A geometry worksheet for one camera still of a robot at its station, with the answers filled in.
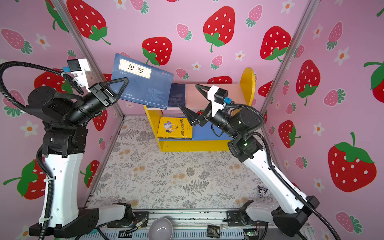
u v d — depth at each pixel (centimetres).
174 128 90
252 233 70
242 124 38
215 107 41
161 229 70
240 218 66
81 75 40
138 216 75
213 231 69
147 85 48
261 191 80
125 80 45
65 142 36
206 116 43
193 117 42
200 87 49
